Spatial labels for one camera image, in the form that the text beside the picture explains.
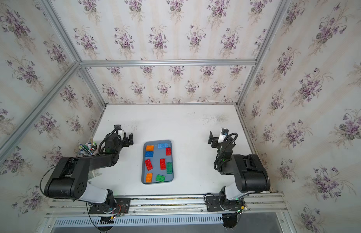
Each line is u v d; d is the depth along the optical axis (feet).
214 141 2.68
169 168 2.78
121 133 2.68
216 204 2.41
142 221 2.51
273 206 2.40
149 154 2.96
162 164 2.82
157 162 2.94
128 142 2.82
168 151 2.97
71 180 1.44
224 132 2.51
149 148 3.05
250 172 1.53
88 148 2.75
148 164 2.82
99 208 2.20
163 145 3.09
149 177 2.64
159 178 2.66
